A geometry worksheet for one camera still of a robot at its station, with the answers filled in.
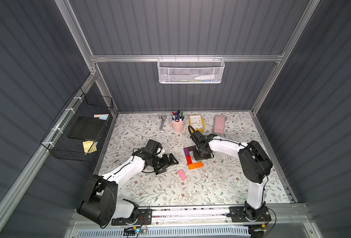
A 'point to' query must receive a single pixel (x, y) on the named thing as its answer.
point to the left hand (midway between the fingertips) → (174, 167)
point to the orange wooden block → (195, 165)
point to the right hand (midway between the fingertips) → (197, 158)
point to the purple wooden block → (186, 151)
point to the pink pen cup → (178, 121)
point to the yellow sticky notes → (89, 146)
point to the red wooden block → (189, 159)
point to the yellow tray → (197, 122)
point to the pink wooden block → (182, 174)
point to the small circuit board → (129, 231)
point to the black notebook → (87, 128)
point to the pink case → (219, 124)
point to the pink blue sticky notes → (102, 116)
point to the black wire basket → (83, 104)
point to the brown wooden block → (191, 148)
